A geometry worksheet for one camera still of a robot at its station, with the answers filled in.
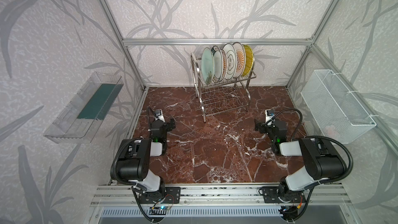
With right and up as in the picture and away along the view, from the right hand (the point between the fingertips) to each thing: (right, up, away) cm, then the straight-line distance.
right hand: (264, 113), depth 95 cm
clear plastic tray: (-89, 0, -31) cm, 94 cm away
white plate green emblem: (-22, +30, -12) cm, 39 cm away
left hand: (-61, +1, -1) cm, 61 cm away
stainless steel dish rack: (-25, +11, +14) cm, 30 cm away
